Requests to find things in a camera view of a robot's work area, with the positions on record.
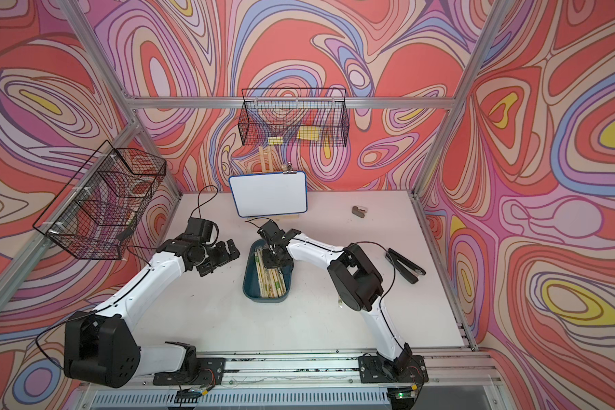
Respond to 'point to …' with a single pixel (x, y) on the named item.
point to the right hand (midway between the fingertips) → (272, 269)
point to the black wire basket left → (94, 214)
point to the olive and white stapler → (358, 212)
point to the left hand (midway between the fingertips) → (231, 257)
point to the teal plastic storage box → (251, 281)
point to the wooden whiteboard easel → (266, 151)
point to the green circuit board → (187, 395)
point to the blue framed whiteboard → (269, 193)
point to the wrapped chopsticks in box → (271, 280)
